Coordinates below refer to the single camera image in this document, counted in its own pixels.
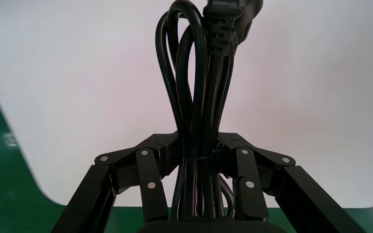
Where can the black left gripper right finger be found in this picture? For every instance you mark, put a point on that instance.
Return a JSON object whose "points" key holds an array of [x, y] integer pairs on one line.
{"points": [[247, 167]]}

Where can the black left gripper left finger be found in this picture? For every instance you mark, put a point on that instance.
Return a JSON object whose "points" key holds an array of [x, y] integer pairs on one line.
{"points": [[151, 167]]}

